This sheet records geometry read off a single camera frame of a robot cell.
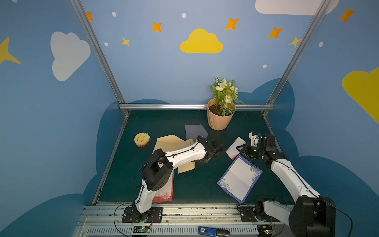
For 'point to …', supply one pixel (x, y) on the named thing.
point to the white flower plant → (226, 95)
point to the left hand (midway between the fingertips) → (200, 157)
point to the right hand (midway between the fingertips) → (239, 146)
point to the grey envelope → (192, 131)
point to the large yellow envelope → (172, 142)
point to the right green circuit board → (265, 230)
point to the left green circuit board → (141, 229)
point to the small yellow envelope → (183, 169)
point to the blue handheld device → (209, 231)
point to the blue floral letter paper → (239, 179)
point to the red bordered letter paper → (232, 152)
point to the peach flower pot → (220, 113)
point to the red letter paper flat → (166, 193)
